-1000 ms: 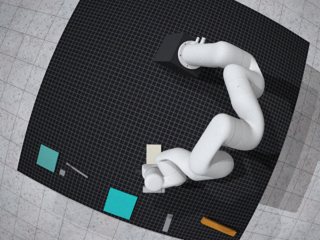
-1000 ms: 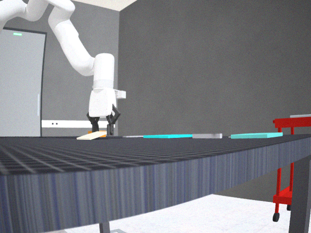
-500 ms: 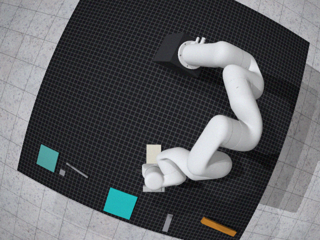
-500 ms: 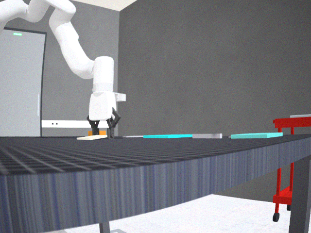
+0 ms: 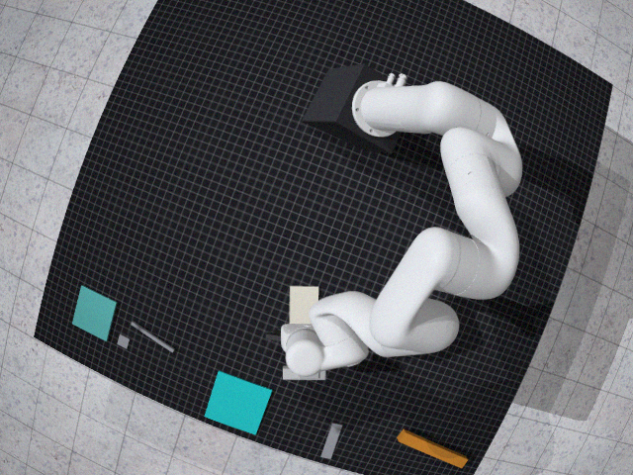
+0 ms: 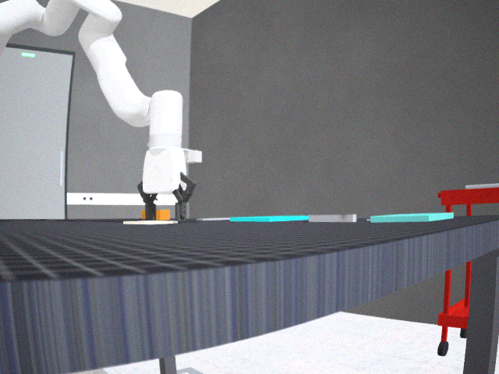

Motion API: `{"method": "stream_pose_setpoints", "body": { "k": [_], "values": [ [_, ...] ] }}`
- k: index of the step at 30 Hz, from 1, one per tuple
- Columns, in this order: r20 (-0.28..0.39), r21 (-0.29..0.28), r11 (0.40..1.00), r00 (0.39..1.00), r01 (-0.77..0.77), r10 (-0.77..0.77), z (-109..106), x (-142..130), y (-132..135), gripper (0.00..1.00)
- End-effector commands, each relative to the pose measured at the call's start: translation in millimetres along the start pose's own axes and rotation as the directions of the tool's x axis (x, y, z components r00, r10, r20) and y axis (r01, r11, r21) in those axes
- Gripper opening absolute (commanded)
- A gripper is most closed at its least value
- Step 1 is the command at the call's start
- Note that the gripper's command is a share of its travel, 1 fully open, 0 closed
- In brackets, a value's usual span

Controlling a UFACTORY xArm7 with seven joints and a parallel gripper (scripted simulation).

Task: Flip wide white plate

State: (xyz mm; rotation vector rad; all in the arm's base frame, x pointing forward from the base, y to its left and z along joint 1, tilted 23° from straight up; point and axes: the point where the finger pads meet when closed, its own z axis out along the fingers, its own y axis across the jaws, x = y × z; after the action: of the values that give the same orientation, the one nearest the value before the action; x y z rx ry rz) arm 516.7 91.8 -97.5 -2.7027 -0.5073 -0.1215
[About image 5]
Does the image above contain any orange rectangular bar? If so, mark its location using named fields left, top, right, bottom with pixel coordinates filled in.
left=397, top=429, right=468, bottom=468

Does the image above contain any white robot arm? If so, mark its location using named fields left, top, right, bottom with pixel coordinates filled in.
left=283, top=73, right=522, bottom=380

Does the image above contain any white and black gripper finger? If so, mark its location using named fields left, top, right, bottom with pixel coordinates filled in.
left=265, top=328, right=281, bottom=341

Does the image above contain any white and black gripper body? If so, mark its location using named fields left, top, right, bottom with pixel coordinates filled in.
left=281, top=324, right=315, bottom=352

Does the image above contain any black work mat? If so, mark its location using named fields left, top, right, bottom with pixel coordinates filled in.
left=34, top=0, right=613, bottom=475

